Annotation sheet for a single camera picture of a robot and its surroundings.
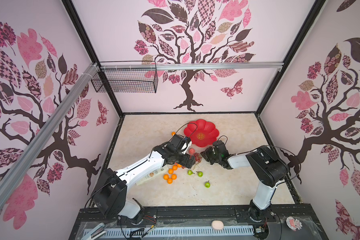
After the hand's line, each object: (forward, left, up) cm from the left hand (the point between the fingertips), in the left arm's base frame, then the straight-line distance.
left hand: (187, 161), depth 82 cm
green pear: (-3, -2, -9) cm, 10 cm away
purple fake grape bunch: (+5, -7, -6) cm, 11 cm away
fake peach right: (+11, -3, -8) cm, 14 cm away
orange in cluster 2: (-2, +10, -9) cm, 13 cm away
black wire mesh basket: (+48, +30, +23) cm, 62 cm away
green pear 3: (-10, -12, -9) cm, 18 cm away
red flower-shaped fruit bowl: (+27, -12, -10) cm, 31 cm away
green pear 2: (-4, -8, -9) cm, 13 cm away
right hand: (+12, -8, -8) cm, 16 cm away
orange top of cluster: (-6, +4, +8) cm, 11 cm away
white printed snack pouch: (-3, +18, -10) cm, 20 cm away
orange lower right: (-5, +8, -9) cm, 13 cm away
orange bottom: (-8, +10, -9) cm, 16 cm away
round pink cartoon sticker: (-29, -50, -6) cm, 58 cm away
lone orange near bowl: (+26, +10, -9) cm, 29 cm away
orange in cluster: (0, +8, -9) cm, 12 cm away
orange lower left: (-6, +13, -9) cm, 17 cm away
